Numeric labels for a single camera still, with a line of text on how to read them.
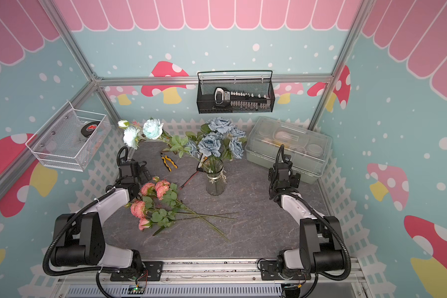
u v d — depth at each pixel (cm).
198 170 106
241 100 88
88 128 78
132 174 71
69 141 74
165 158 110
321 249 43
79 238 49
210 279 74
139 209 83
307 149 90
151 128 59
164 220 85
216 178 85
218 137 76
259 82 89
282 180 68
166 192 91
